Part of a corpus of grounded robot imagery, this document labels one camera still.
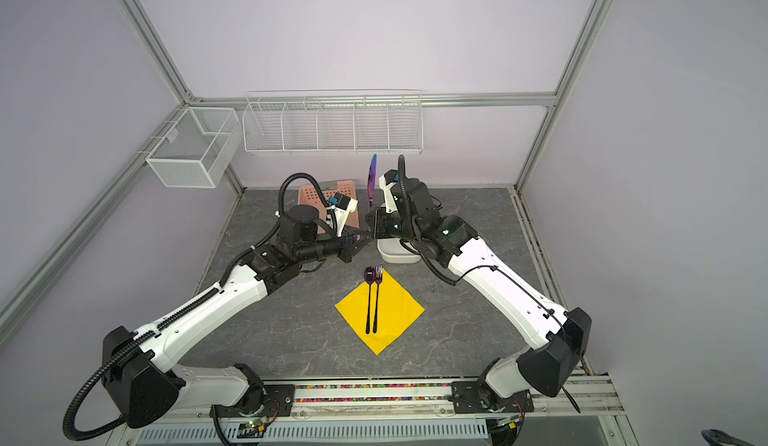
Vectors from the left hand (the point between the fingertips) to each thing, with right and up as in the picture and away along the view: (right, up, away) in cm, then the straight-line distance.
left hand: (373, 240), depth 71 cm
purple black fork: (0, -14, +25) cm, 29 cm away
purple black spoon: (-3, -14, +24) cm, 27 cm away
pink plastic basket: (-28, +14, +42) cm, 52 cm away
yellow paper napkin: (+6, -23, +18) cm, 30 cm away
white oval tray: (+5, -6, +30) cm, 31 cm away
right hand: (-1, +5, -1) cm, 5 cm away
